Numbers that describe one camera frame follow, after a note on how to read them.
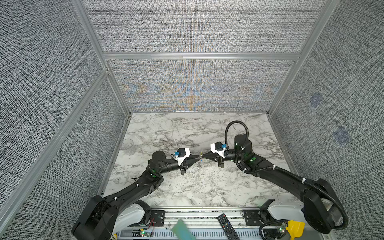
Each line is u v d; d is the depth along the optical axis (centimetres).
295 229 70
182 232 71
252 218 73
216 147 60
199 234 70
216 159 68
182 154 60
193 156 70
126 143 98
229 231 69
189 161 69
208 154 68
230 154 66
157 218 73
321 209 41
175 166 65
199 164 72
